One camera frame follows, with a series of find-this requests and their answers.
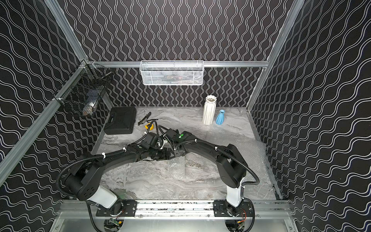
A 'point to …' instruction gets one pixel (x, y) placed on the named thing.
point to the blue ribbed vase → (220, 118)
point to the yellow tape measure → (151, 127)
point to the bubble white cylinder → (209, 109)
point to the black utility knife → (144, 119)
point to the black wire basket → (82, 94)
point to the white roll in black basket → (90, 109)
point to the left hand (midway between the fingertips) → (172, 154)
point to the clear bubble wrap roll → (176, 168)
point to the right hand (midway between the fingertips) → (182, 149)
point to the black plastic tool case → (121, 120)
